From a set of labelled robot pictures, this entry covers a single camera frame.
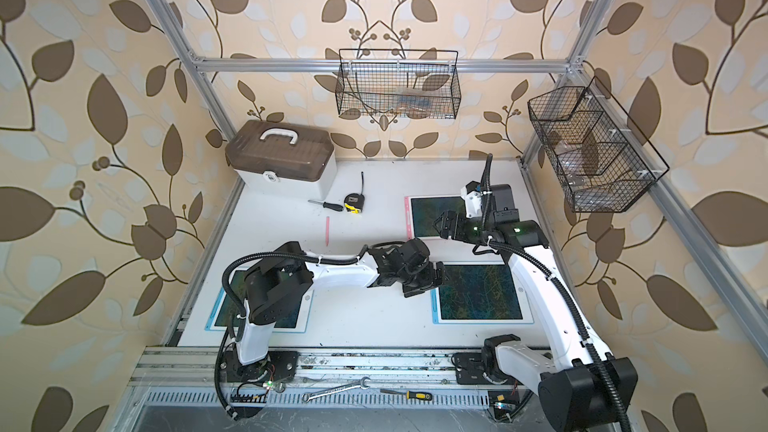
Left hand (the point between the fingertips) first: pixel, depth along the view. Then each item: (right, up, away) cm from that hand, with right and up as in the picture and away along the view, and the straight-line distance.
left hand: (441, 281), depth 83 cm
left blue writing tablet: (-60, -4, +5) cm, 60 cm away
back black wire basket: (-12, +61, +13) cm, 63 cm away
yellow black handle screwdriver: (-6, -23, -14) cm, 27 cm away
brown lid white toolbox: (-47, +35, +10) cm, 60 cm away
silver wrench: (-34, -24, -13) cm, 44 cm away
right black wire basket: (+39, +33, -11) cm, 52 cm away
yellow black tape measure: (-28, +21, +22) cm, 41 cm away
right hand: (+1, +16, -6) cm, 17 cm away
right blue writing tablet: (+12, -4, +3) cm, 14 cm away
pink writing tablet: (-4, +18, +23) cm, 29 cm away
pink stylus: (-36, +12, +18) cm, 42 cm away
